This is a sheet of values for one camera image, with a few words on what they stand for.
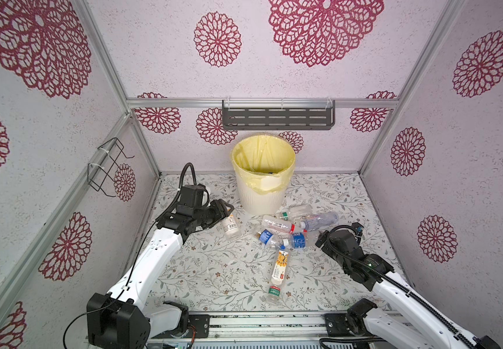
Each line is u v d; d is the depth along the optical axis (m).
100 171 0.75
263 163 1.06
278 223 0.95
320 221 1.01
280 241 0.93
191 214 0.59
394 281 0.50
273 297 0.78
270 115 0.94
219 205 0.69
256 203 1.03
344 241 0.58
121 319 0.39
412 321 0.46
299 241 0.89
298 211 1.06
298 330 0.73
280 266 0.81
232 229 0.73
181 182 0.60
